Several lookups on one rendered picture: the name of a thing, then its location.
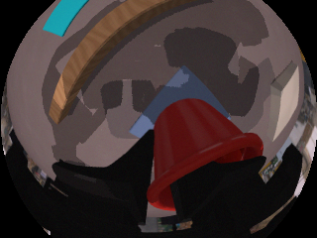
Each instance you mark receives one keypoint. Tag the brown wooden bar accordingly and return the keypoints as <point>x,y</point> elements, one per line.
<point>98,43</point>

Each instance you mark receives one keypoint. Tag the dark red cup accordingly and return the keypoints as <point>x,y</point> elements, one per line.
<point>189,134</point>

